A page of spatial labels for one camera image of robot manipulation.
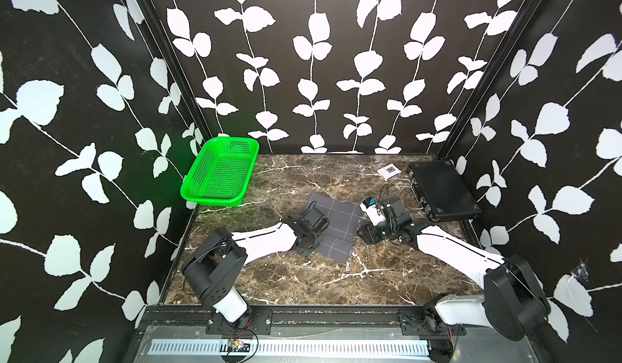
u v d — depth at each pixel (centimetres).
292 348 70
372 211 78
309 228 69
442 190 123
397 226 67
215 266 45
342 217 99
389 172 113
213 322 73
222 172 115
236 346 70
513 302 42
